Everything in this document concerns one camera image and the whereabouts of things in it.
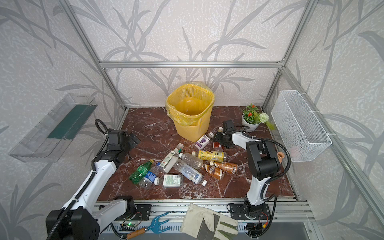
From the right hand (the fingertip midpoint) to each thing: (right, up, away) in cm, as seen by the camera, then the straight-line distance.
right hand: (217, 136), depth 100 cm
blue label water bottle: (-39, -21, -19) cm, 49 cm away
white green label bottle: (-29, -12, -14) cm, 34 cm away
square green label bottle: (-29, -22, -19) cm, 41 cm away
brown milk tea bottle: (+6, -16, -17) cm, 24 cm away
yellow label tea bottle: (-5, -11, -11) cm, 16 cm away
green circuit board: (-46, -40, -29) cm, 67 cm away
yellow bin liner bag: (-19, +23, +3) cm, 30 cm away
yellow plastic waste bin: (-17, +3, -6) cm, 19 cm away
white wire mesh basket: (+31, +4, -38) cm, 50 cm away
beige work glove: (-11, -39, -30) cm, 50 cm away
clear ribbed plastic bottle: (-17, -12, -15) cm, 26 cm away
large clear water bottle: (-16, -18, -19) cm, 31 cm away
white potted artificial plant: (+22, +12, -4) cm, 25 cm away
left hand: (-50, +2, -17) cm, 53 cm away
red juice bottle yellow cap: (-1, -4, -8) cm, 9 cm away
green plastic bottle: (-47, -21, -18) cm, 55 cm away
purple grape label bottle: (-9, -3, -3) cm, 10 cm away
